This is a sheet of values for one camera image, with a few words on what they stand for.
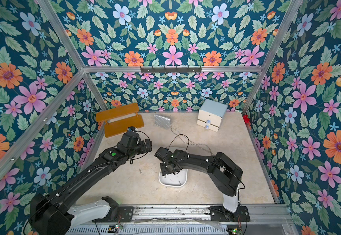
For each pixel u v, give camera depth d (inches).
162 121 42.3
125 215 28.9
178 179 33.4
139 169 35.1
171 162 24.7
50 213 14.7
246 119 45.6
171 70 36.8
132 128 28.1
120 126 43.6
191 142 39.9
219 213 28.3
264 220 28.4
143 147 28.2
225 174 18.3
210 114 39.4
